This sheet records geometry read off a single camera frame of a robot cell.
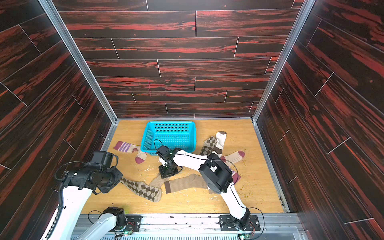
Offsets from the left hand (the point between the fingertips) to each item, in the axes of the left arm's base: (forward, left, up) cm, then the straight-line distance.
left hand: (123, 177), depth 73 cm
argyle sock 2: (+31, -45, -13) cm, 56 cm away
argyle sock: (-1, -6, -15) cm, 16 cm away
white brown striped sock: (+39, -54, -15) cm, 69 cm away
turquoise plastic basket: (+43, -24, -18) cm, 53 cm away
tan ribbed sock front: (+5, -35, -16) cm, 39 cm away
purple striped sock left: (+29, +15, -16) cm, 37 cm away
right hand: (+9, -18, -16) cm, 26 cm away
